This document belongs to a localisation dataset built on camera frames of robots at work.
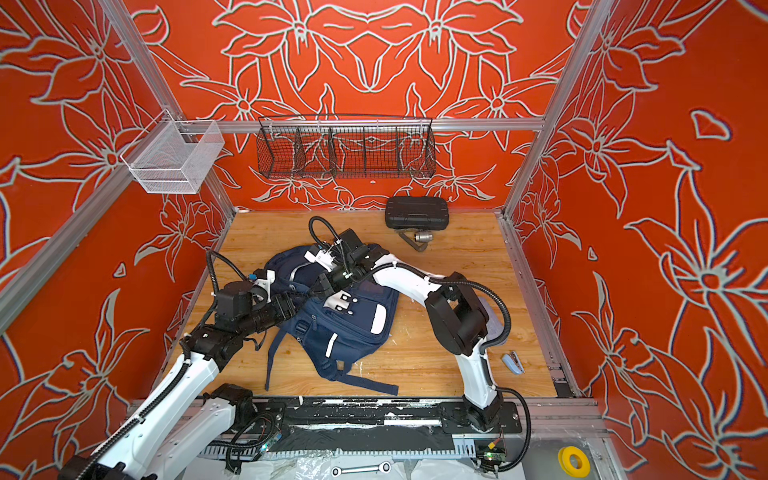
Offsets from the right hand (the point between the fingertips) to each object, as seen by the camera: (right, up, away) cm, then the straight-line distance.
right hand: (305, 294), depth 78 cm
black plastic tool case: (+34, +24, +31) cm, 52 cm away
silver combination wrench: (+21, -38, -11) cm, 45 cm away
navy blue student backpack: (+8, -9, +1) cm, 12 cm away
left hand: (0, -1, -1) cm, 2 cm away
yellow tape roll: (+63, -36, -12) cm, 73 cm away
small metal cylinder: (+36, +16, +29) cm, 49 cm away
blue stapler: (+57, -19, +2) cm, 60 cm away
